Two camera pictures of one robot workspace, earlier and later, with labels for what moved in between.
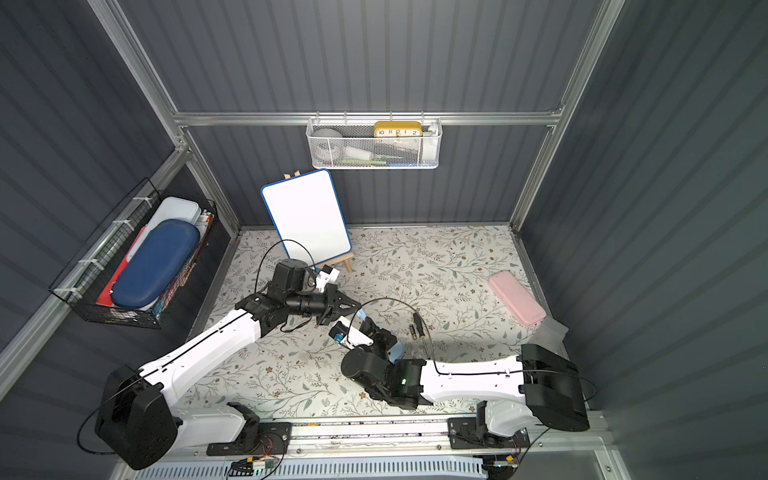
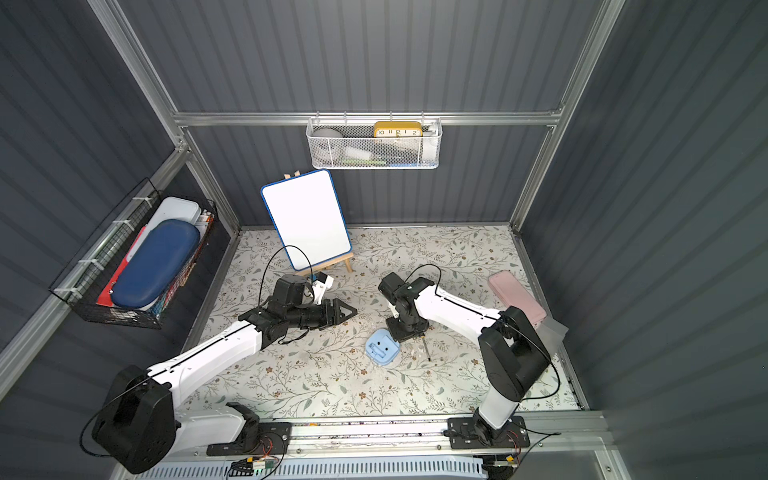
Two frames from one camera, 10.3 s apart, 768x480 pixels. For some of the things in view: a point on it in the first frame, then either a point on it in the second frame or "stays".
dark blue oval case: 156,263 stays
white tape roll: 328,144 stays
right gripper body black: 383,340 to 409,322
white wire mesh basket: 374,143 stays
